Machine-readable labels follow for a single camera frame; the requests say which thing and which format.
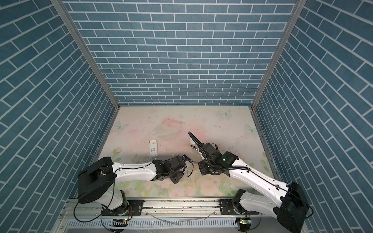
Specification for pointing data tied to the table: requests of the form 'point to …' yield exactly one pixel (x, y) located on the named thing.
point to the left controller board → (119, 223)
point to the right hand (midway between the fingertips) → (198, 166)
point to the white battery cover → (192, 142)
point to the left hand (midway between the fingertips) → (180, 175)
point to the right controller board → (245, 223)
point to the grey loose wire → (182, 219)
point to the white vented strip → (156, 223)
